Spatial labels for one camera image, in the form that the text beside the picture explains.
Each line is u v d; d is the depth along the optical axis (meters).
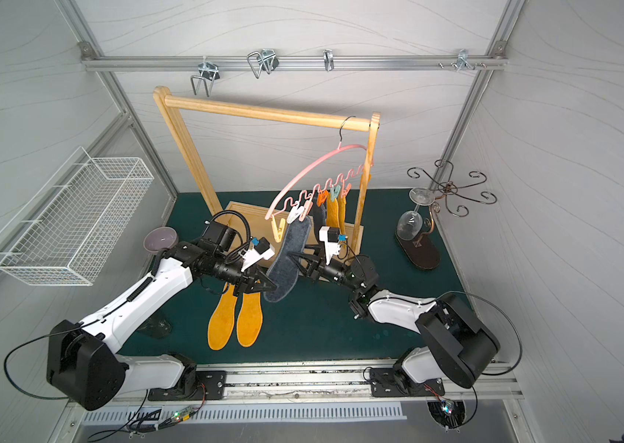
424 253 0.99
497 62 0.78
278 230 0.62
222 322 0.84
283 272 0.70
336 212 0.79
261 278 0.68
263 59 0.77
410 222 0.83
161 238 1.01
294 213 0.68
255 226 0.63
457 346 0.43
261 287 0.70
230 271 0.65
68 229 0.69
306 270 0.67
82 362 0.39
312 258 0.66
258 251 0.65
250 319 0.85
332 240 0.65
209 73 0.78
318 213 0.75
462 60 0.76
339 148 0.63
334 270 0.68
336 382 0.75
